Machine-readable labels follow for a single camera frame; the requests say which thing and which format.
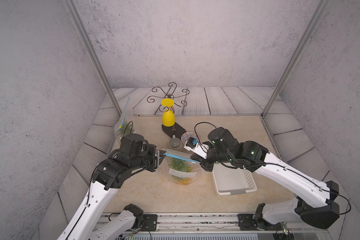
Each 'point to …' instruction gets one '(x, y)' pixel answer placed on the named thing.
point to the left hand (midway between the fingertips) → (170, 149)
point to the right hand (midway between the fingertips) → (193, 157)
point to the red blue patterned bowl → (185, 137)
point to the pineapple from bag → (181, 164)
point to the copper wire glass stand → (177, 129)
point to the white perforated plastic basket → (229, 181)
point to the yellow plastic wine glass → (168, 116)
